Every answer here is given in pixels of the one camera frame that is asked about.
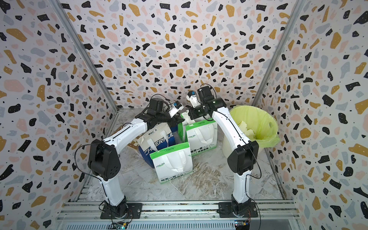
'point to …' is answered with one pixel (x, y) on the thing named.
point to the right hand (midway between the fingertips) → (189, 113)
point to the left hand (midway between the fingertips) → (183, 116)
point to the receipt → (187, 117)
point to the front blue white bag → (158, 138)
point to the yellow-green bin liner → (264, 125)
